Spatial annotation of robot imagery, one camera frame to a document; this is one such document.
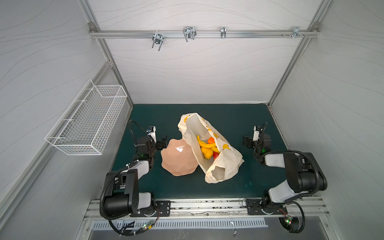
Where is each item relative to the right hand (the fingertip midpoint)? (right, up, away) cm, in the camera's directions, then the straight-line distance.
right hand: (254, 133), depth 96 cm
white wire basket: (-90, +5, -28) cm, 94 cm away
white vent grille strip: (-61, -40, -27) cm, 78 cm away
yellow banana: (-32, -7, -4) cm, 33 cm away
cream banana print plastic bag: (-26, -10, -36) cm, 45 cm away
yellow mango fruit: (-32, -11, -8) cm, 34 cm away
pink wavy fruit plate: (-49, -15, -5) cm, 51 cm away
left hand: (-60, 0, -5) cm, 60 cm away
